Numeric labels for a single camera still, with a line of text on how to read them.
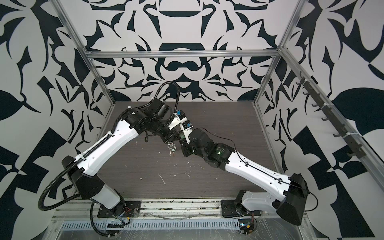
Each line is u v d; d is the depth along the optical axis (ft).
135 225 2.34
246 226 2.33
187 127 2.02
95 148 1.43
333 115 1.80
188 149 2.09
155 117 1.78
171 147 2.31
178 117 2.05
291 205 1.23
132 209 2.39
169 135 2.04
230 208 2.44
